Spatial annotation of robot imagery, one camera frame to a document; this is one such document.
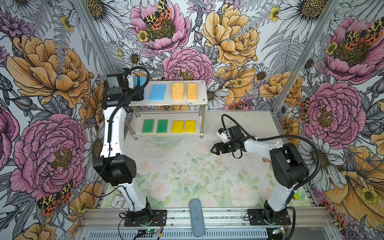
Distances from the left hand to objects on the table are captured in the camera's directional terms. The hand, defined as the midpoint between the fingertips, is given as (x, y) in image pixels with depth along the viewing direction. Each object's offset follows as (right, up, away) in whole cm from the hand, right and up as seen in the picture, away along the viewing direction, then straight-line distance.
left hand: (137, 94), depth 79 cm
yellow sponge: (+27, -17, +23) cm, 39 cm away
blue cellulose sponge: (+10, +2, +2) cm, 10 cm away
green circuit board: (+10, -65, -8) cm, 66 cm away
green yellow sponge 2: (-2, -17, +23) cm, 29 cm away
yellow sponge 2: (+19, -17, +21) cm, 33 cm away
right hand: (+44, -33, +14) cm, 57 cm away
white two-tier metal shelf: (+9, -2, +48) cm, 49 cm away
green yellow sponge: (+8, -17, +23) cm, 30 cm away
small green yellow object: (+83, -53, 0) cm, 98 cm away
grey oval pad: (+31, -62, -9) cm, 70 cm away
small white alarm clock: (-10, -55, -2) cm, 56 cm away
